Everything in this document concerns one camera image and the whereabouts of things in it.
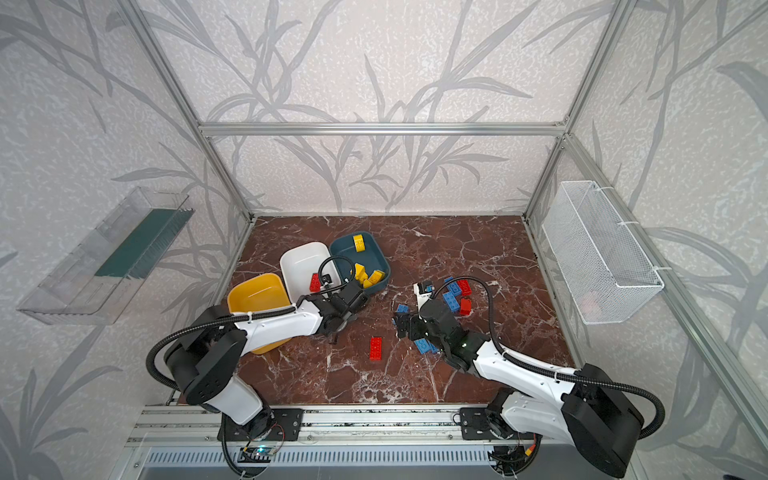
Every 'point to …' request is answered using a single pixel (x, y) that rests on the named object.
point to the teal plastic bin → (373, 258)
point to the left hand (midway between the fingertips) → (349, 302)
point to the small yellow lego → (376, 277)
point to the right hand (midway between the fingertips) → (408, 302)
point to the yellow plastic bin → (263, 293)
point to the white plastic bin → (299, 265)
